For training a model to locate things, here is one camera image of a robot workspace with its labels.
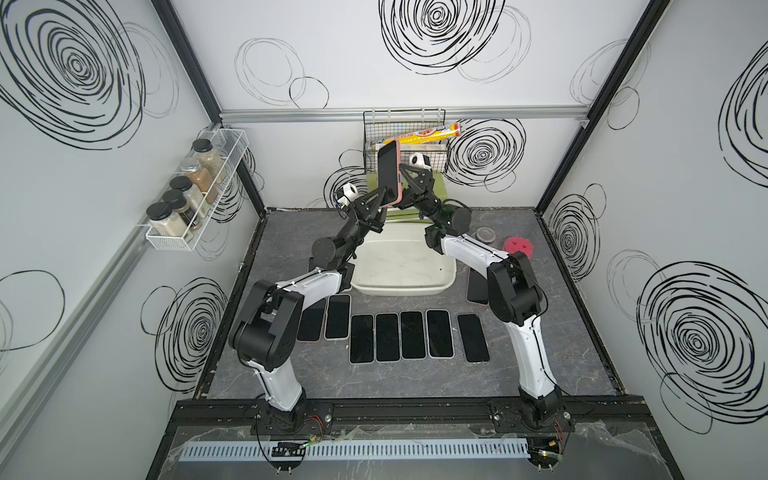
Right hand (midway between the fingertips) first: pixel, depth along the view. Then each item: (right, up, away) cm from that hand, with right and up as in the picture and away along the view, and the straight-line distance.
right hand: (394, 181), depth 64 cm
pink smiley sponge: (+45, -15, +41) cm, 63 cm away
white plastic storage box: (+2, -21, +41) cm, 46 cm away
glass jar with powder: (+31, -12, +35) cm, 48 cm away
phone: (-9, -42, +23) cm, 49 cm away
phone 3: (+6, -41, +23) cm, 48 cm away
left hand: (-1, -3, +1) cm, 4 cm away
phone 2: (-2, -43, +25) cm, 49 cm away
